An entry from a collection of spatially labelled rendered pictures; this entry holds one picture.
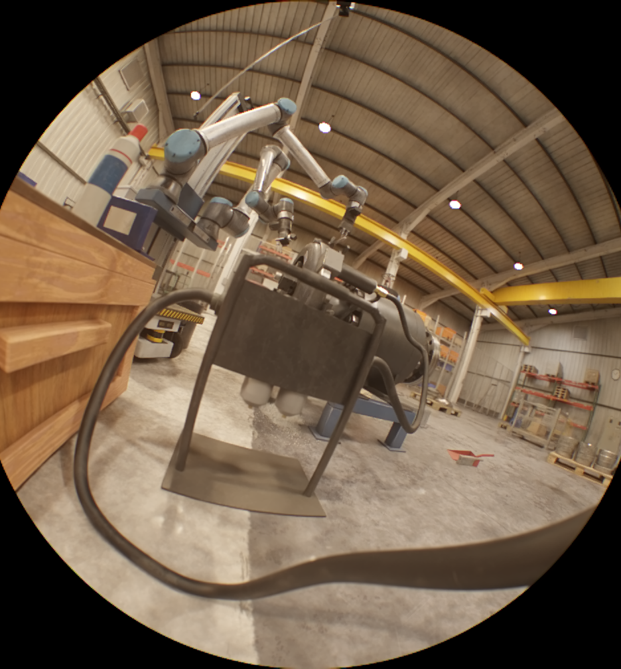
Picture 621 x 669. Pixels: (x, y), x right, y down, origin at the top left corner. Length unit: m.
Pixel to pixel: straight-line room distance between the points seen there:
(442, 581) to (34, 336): 0.45
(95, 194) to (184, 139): 0.68
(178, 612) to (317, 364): 0.58
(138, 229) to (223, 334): 0.34
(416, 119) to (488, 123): 2.35
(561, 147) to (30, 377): 10.05
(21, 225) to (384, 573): 0.45
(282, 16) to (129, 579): 9.21
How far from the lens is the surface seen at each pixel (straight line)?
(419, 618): 0.61
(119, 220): 0.68
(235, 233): 1.69
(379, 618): 0.56
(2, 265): 0.34
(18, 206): 0.34
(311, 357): 0.56
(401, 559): 0.18
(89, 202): 0.51
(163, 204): 1.20
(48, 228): 0.38
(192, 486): 0.62
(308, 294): 1.05
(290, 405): 0.59
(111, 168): 0.52
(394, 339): 1.37
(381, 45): 8.31
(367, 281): 1.10
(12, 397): 0.46
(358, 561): 0.20
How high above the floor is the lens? 0.43
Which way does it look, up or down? 1 degrees up
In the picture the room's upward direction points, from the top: 21 degrees clockwise
